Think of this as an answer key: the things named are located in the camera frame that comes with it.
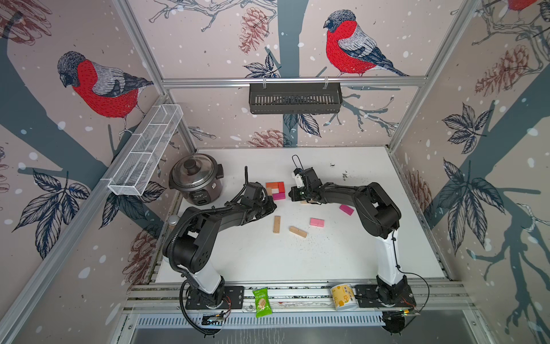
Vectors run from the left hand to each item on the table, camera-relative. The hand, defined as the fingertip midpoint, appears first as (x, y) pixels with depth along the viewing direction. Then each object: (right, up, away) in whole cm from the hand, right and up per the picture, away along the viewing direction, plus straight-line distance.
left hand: (281, 201), depth 92 cm
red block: (0, +5, +11) cm, 12 cm away
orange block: (-5, +6, +12) cm, 14 cm away
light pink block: (+16, -9, -2) cm, 18 cm away
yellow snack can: (+20, -27, -24) cm, 42 cm away
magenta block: (-1, +1, +10) cm, 10 cm away
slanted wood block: (+6, -12, -3) cm, 13 cm away
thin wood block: (-6, +3, +11) cm, 13 cm away
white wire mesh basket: (-51, +22, -14) cm, 57 cm away
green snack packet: (-6, -31, -21) cm, 38 cm away
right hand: (+4, +3, +9) cm, 11 cm away
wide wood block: (-2, -10, -1) cm, 10 cm away
